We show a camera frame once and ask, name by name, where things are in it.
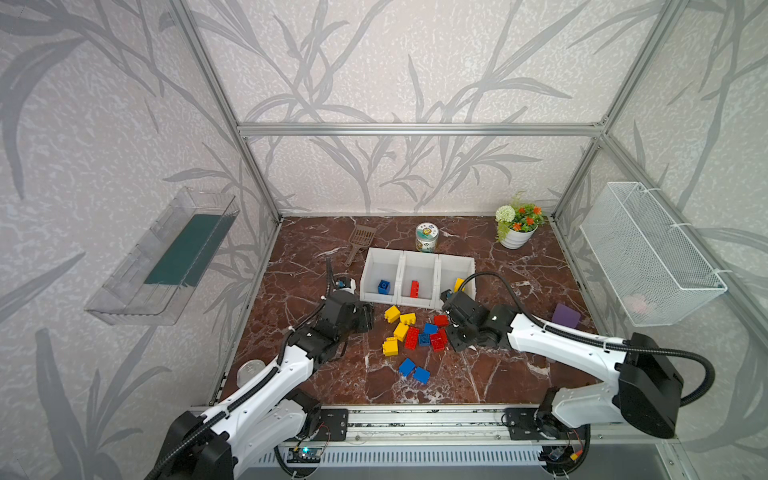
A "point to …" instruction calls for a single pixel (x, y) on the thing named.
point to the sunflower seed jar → (426, 237)
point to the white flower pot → (514, 240)
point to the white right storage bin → (453, 267)
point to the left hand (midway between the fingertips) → (371, 301)
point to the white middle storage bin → (422, 267)
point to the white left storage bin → (380, 275)
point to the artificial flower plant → (518, 216)
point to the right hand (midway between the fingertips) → (451, 324)
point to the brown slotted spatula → (362, 236)
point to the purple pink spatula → (566, 316)
